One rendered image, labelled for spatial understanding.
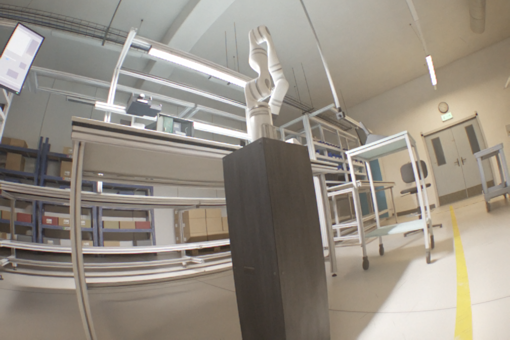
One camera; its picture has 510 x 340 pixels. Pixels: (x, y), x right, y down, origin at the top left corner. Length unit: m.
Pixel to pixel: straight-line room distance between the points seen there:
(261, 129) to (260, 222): 0.35
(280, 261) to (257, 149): 0.36
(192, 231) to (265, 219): 4.04
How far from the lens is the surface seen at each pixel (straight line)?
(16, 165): 5.03
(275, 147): 0.75
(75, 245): 1.01
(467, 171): 7.13
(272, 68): 1.28
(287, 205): 0.73
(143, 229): 4.87
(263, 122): 0.88
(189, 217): 4.68
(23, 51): 2.08
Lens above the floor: 0.59
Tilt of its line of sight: 18 degrees up
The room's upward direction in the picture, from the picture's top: 7 degrees counter-clockwise
